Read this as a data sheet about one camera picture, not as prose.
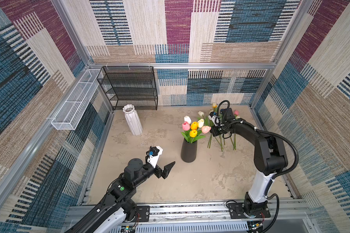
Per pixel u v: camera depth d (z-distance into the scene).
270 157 0.51
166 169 0.63
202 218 0.73
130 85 1.08
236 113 1.12
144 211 0.75
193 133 0.67
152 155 0.61
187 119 0.73
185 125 0.69
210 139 1.02
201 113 1.03
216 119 0.88
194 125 0.69
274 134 0.50
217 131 0.87
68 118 0.70
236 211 0.73
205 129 0.70
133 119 0.91
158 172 0.64
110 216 0.52
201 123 0.70
